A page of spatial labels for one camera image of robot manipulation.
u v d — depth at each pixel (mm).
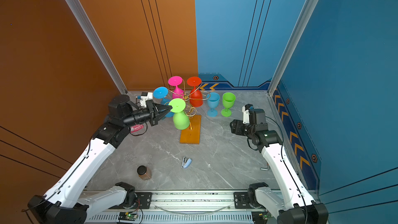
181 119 720
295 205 381
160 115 602
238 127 674
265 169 830
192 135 940
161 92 741
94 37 889
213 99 948
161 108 641
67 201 385
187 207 728
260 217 706
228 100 947
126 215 709
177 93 827
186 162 831
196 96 838
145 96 644
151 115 587
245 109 700
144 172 731
